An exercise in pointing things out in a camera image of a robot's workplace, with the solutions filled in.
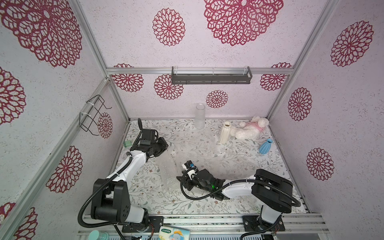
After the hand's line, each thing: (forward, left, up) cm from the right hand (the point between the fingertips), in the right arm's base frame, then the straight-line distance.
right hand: (177, 174), depth 80 cm
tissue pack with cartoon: (-26, +4, -4) cm, 27 cm away
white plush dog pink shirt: (+33, -46, -1) cm, 57 cm away
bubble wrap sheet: (+5, +5, -3) cm, 8 cm away
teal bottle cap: (-28, +32, 0) cm, 43 cm away
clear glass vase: (+44, -12, +1) cm, 45 cm away
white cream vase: (+29, -29, +1) cm, 41 cm away
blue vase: (+21, -53, -5) cm, 58 cm away
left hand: (+17, +6, +4) cm, 18 cm away
